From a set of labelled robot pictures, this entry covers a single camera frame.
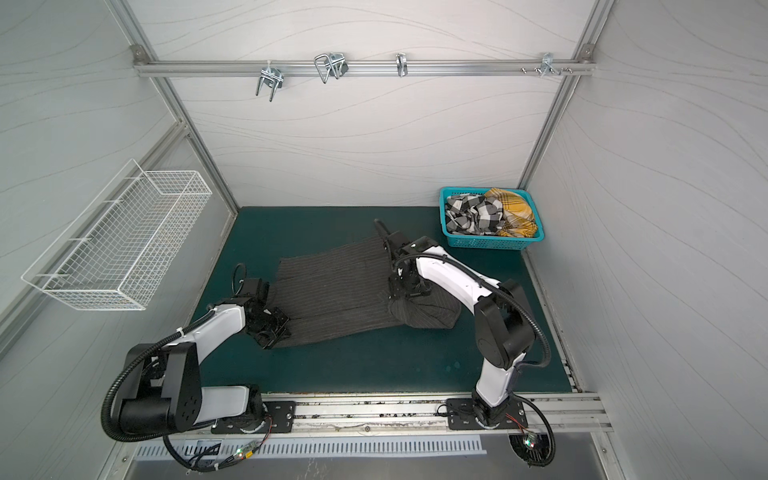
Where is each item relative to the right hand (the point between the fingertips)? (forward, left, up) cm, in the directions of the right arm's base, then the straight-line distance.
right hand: (410, 287), depth 87 cm
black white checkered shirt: (+32, -23, -1) cm, 39 cm away
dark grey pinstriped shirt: (+3, +21, -7) cm, 23 cm away
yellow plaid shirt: (+29, -38, 0) cm, 48 cm away
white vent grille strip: (-38, +3, -9) cm, 39 cm away
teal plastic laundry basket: (+23, -29, -5) cm, 37 cm away
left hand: (-10, +34, -8) cm, 36 cm away
